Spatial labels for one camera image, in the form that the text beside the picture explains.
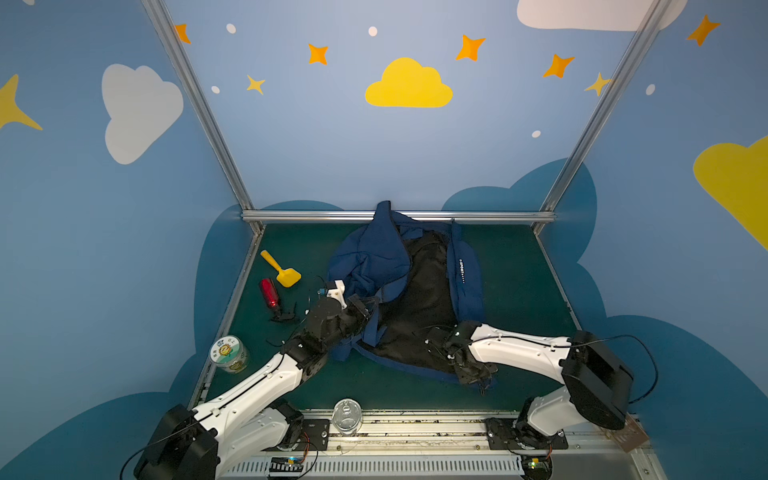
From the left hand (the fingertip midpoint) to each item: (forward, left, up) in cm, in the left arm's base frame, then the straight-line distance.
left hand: (381, 296), depth 77 cm
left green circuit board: (-35, +23, -24) cm, 49 cm away
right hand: (-13, -28, -17) cm, 36 cm away
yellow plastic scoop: (+19, +33, -19) cm, 43 cm away
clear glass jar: (-25, +8, -16) cm, 31 cm away
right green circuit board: (-34, -40, -24) cm, 58 cm away
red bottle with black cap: (+11, +37, -19) cm, 43 cm away
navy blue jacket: (+18, -14, -17) cm, 28 cm away
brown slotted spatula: (-28, -65, -21) cm, 74 cm away
